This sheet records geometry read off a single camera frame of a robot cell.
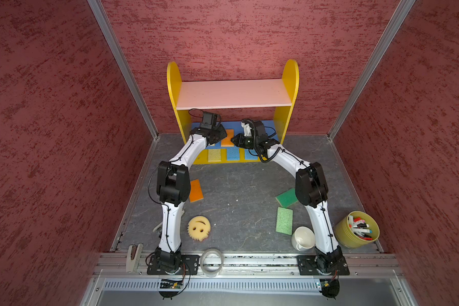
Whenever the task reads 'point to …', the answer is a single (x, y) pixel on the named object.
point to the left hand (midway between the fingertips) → (224, 135)
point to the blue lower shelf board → (271, 127)
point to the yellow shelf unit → (282, 115)
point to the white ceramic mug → (303, 238)
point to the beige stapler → (133, 255)
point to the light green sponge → (284, 220)
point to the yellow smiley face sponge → (199, 227)
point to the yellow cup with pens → (357, 229)
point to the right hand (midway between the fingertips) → (233, 141)
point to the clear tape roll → (211, 262)
